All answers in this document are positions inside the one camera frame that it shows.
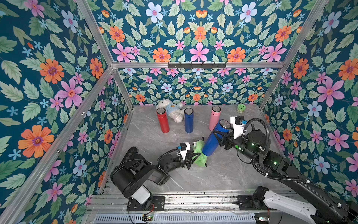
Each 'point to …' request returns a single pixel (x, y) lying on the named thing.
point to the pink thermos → (214, 117)
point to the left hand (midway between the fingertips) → (200, 153)
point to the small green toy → (241, 108)
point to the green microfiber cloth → (198, 157)
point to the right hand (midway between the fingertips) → (221, 126)
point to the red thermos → (162, 115)
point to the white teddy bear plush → (173, 110)
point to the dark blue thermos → (189, 120)
